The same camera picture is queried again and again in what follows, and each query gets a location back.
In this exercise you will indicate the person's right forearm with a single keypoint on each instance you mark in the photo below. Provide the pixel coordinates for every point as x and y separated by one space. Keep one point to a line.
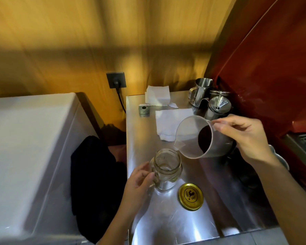
290 201

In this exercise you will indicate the folded white paper stack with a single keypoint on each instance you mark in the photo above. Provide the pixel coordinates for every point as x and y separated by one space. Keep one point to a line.
156 95

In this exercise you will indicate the white chest freezer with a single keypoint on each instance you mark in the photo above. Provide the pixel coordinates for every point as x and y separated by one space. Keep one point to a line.
28 150

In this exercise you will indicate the person's right hand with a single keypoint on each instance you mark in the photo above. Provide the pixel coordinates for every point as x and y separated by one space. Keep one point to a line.
247 139

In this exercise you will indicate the dark grey wall socket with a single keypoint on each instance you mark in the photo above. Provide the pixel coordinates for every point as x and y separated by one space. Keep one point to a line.
111 77

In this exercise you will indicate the clear plastic measuring jug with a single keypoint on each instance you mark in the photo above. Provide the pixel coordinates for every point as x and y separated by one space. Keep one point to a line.
188 135

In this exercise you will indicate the person's left forearm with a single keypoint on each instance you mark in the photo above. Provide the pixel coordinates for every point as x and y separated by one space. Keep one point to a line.
119 229

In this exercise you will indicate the small grey cube device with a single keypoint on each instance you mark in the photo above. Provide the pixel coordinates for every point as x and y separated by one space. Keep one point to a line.
144 109

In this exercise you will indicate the shiny steel milk pitcher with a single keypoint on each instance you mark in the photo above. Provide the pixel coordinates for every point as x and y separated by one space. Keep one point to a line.
201 90

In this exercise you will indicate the red coffee machine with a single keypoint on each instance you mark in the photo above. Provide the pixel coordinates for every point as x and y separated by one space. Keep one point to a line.
270 61

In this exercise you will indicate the steel rimmed round container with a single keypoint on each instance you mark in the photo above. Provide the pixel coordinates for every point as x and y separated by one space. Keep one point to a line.
219 93

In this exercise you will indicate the black cloth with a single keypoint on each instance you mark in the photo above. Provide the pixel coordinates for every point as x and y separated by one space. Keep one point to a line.
97 186

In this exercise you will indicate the flat white napkin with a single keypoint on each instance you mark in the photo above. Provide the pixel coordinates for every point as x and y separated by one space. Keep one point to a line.
168 122

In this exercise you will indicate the gold metal lid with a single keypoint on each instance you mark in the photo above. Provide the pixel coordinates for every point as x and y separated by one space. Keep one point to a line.
190 196

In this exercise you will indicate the steel pot with funnel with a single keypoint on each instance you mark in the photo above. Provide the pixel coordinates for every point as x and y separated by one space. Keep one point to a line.
219 105

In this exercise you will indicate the person's left hand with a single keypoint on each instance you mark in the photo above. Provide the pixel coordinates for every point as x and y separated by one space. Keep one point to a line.
136 187

